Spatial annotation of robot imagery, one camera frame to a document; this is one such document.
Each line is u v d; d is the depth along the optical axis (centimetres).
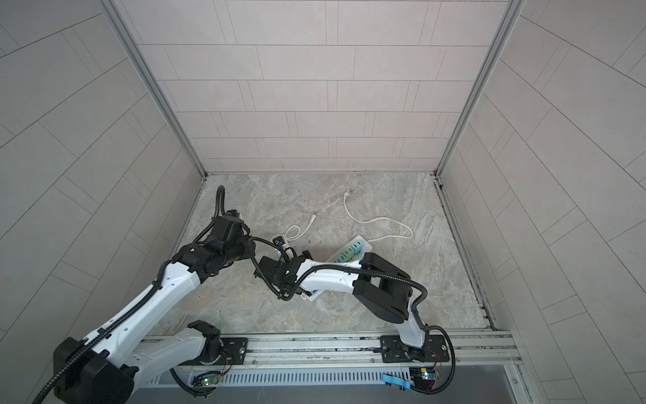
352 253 85
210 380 65
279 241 74
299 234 96
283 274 63
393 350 71
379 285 50
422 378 68
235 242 61
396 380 65
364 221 100
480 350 73
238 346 72
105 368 36
